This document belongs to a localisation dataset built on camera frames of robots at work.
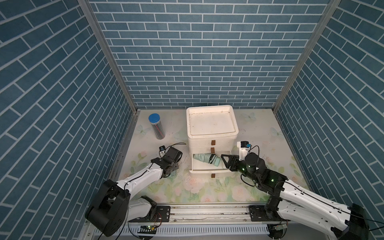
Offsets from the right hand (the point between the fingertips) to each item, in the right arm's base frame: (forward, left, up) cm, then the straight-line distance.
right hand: (225, 157), depth 75 cm
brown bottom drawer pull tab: (-4, +5, -14) cm, 15 cm away
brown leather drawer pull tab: (+7, +6, +2) cm, 10 cm away
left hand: (+1, +27, -15) cm, 31 cm away
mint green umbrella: (+5, +6, -13) cm, 15 cm away
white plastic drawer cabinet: (+13, +7, +6) cm, 16 cm away
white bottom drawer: (+1, +14, -17) cm, 22 cm away
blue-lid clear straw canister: (+20, +41, +2) cm, 46 cm away
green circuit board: (-31, +36, -21) cm, 52 cm away
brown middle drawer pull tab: (+7, +6, -6) cm, 11 cm away
